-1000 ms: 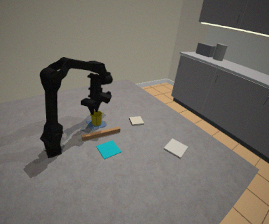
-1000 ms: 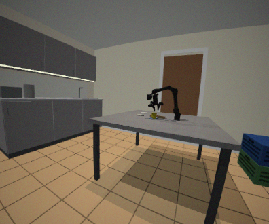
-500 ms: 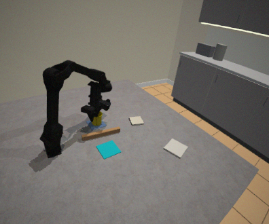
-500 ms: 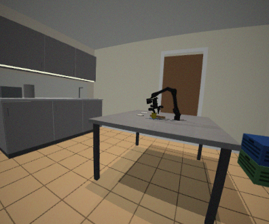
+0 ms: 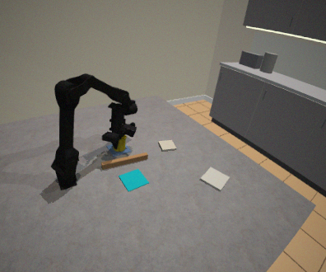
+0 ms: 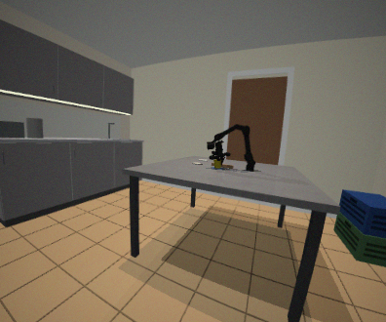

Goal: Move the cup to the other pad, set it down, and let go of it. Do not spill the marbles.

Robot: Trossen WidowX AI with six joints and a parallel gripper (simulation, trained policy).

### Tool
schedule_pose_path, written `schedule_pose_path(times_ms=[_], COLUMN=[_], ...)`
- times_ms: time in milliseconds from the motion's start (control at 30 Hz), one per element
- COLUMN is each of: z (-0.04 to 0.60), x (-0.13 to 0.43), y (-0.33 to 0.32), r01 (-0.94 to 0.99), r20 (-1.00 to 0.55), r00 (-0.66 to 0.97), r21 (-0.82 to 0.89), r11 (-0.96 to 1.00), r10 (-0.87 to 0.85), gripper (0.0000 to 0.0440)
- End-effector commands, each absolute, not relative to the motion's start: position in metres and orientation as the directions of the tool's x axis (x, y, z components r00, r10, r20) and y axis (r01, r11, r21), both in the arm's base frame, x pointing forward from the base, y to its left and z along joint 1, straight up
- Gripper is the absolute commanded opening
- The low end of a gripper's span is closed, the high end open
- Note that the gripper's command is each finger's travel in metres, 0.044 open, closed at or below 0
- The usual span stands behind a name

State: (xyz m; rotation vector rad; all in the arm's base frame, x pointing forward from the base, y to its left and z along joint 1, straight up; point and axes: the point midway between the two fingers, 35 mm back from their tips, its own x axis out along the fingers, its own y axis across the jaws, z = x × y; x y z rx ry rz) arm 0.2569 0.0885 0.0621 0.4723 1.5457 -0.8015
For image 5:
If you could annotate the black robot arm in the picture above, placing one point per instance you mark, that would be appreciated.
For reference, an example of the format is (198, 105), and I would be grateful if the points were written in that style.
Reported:
(67, 94)

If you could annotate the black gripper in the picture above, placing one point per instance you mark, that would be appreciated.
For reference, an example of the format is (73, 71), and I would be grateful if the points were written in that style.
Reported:
(114, 136)

